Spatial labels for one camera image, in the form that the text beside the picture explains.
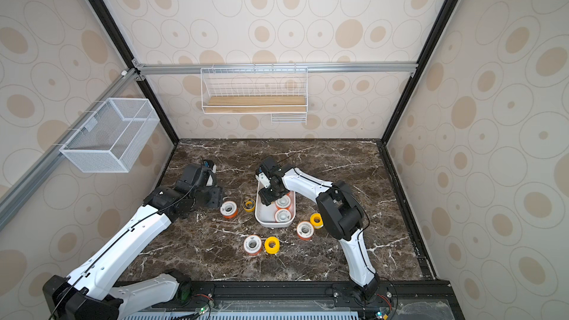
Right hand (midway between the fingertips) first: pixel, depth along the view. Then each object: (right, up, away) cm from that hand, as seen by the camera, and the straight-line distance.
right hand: (265, 201), depth 93 cm
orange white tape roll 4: (+16, -10, -6) cm, 20 cm away
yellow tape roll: (+4, -15, -9) cm, 18 cm away
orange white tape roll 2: (+7, -6, -2) cm, 9 cm away
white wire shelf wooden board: (-5, +49, +6) cm, 49 cm away
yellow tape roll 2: (+21, -7, -4) cm, 23 cm away
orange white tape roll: (+8, 0, +1) cm, 8 cm away
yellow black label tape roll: (-7, -2, +1) cm, 7 cm away
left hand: (-14, +7, -16) cm, 23 cm away
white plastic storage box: (0, -5, -1) cm, 5 cm away
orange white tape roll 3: (-15, -3, 0) cm, 15 cm away
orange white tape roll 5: (-4, -15, -9) cm, 18 cm away
